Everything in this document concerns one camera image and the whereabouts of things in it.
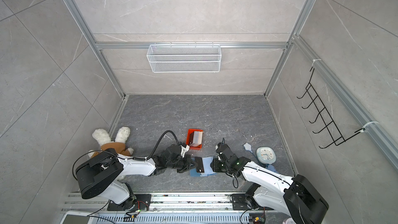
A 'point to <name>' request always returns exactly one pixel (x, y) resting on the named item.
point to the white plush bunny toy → (103, 138)
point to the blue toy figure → (247, 146)
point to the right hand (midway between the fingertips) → (212, 164)
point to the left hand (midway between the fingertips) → (199, 163)
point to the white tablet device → (80, 217)
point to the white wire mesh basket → (185, 58)
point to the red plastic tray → (190, 138)
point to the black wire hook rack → (324, 116)
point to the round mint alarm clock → (266, 154)
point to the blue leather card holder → (207, 168)
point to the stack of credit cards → (197, 138)
